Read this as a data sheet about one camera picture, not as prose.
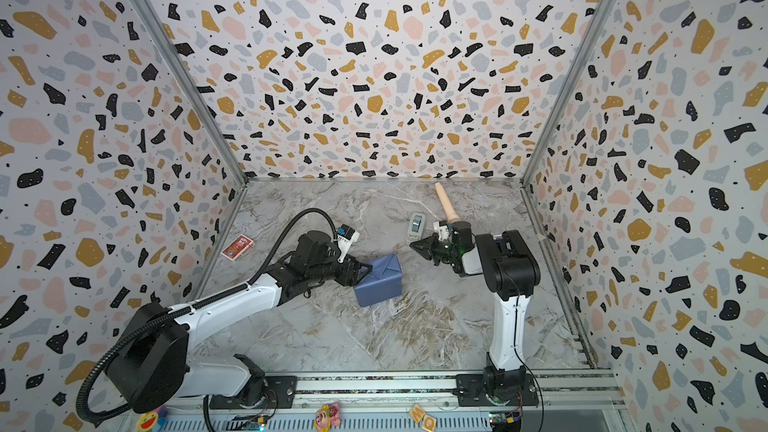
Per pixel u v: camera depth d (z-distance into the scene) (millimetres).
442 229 990
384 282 809
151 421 687
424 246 919
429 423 691
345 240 752
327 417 685
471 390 742
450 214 1088
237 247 997
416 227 1030
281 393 734
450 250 891
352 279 747
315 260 665
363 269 783
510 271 557
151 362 409
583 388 764
